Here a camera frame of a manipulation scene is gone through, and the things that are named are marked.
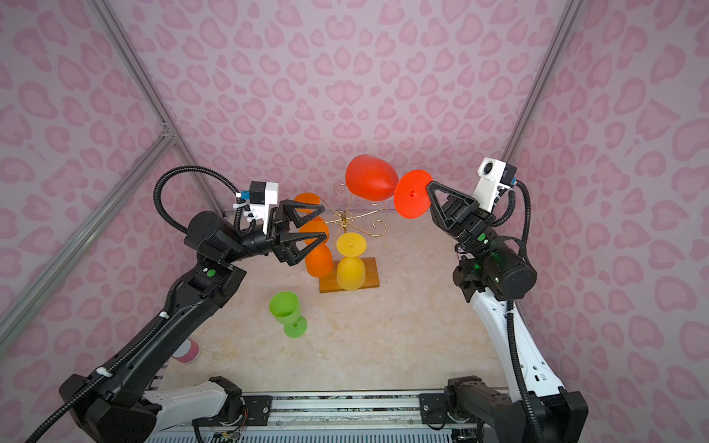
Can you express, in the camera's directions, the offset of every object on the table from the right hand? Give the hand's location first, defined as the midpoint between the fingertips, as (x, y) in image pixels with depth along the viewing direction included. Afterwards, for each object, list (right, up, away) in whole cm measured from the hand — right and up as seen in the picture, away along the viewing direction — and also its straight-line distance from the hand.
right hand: (419, 208), depth 42 cm
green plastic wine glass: (-32, -26, +41) cm, 58 cm away
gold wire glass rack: (-13, 0, +34) cm, 36 cm away
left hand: (-16, -2, +10) cm, 19 cm away
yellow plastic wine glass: (-12, -13, +30) cm, 34 cm away
